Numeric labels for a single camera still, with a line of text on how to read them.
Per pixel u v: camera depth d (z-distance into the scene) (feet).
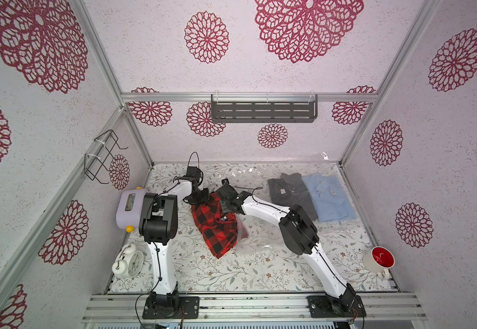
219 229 2.96
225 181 2.95
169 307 2.17
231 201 2.53
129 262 2.44
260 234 3.04
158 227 1.83
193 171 2.81
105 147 2.61
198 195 2.95
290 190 3.45
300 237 1.95
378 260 2.74
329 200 3.32
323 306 2.39
